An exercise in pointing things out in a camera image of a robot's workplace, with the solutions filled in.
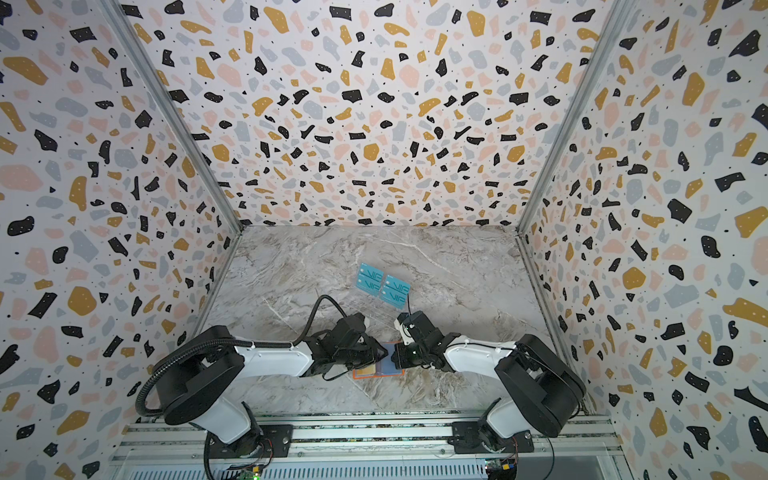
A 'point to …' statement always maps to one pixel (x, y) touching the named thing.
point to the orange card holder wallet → (385, 367)
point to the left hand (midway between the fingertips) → (394, 352)
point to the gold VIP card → (370, 370)
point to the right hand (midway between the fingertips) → (390, 354)
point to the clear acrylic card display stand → (365, 292)
